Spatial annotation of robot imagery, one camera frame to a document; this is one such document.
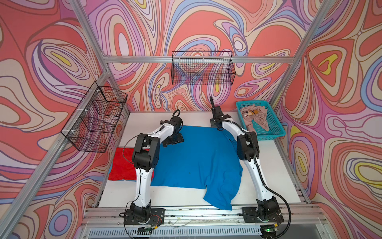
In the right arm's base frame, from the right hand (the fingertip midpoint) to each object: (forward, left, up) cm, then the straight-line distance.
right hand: (218, 124), depth 114 cm
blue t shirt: (-29, +11, +1) cm, 31 cm away
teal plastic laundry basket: (-12, -38, +6) cm, 40 cm away
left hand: (-16, +32, +2) cm, 35 cm away
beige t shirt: (+5, -31, +4) cm, 32 cm away
